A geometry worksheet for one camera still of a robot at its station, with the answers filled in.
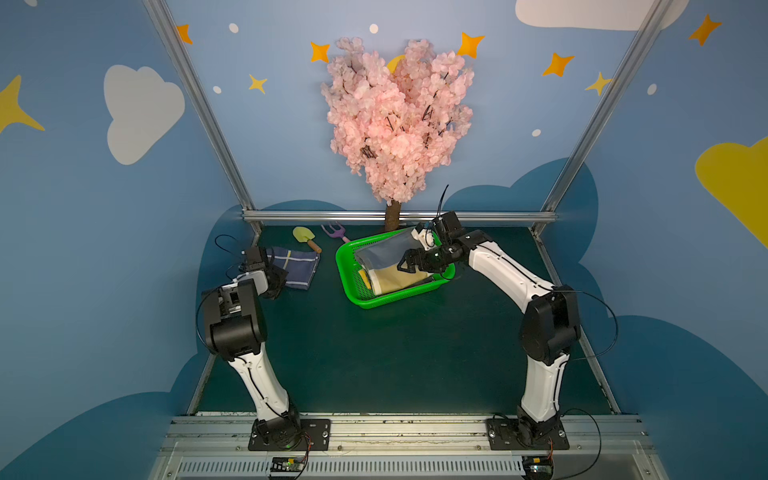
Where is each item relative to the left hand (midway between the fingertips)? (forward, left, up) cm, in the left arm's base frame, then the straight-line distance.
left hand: (283, 273), depth 103 cm
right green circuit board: (-53, -75, -5) cm, 92 cm away
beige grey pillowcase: (+5, -34, +3) cm, 34 cm away
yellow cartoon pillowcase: (-1, -29, 0) cm, 29 cm away
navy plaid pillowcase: (+6, -4, -3) cm, 7 cm away
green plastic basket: (-2, -25, -3) cm, 25 cm away
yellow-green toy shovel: (+21, -3, -3) cm, 22 cm away
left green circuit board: (-54, -13, -4) cm, 56 cm away
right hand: (-4, -44, +13) cm, 46 cm away
